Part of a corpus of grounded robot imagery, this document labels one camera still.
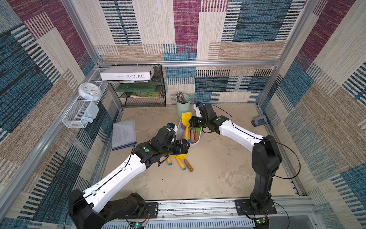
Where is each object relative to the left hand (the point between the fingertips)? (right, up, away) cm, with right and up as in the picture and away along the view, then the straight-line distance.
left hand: (183, 144), depth 74 cm
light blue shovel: (-3, +3, +25) cm, 26 cm away
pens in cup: (-3, +28, +28) cm, 40 cm away
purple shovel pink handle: (0, +8, +16) cm, 17 cm away
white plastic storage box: (+1, +6, +14) cm, 15 cm away
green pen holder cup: (0, +21, +32) cm, 39 cm away
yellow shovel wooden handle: (0, -11, +18) cm, 21 cm away
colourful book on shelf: (-26, +30, +26) cm, 47 cm away
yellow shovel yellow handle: (0, -15, +11) cm, 19 cm away
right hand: (+2, +12, +15) cm, 20 cm away
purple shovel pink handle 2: (+6, +2, +23) cm, 24 cm away
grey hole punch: (+55, +12, +32) cm, 64 cm away
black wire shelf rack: (-40, +33, +21) cm, 56 cm away
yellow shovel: (+1, +14, +16) cm, 21 cm away
